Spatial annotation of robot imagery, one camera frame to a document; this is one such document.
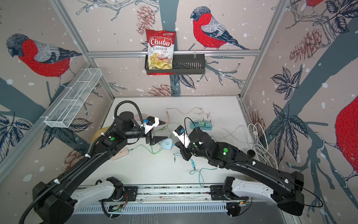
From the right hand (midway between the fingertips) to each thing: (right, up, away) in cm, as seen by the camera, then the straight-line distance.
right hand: (176, 143), depth 66 cm
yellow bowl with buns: (-55, 0, +27) cm, 61 cm away
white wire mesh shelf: (-60, +14, +5) cm, 62 cm away
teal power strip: (+17, +5, +29) cm, 34 cm away
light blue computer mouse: (-5, -1, +2) cm, 6 cm away
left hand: (-5, +8, +1) cm, 9 cm away
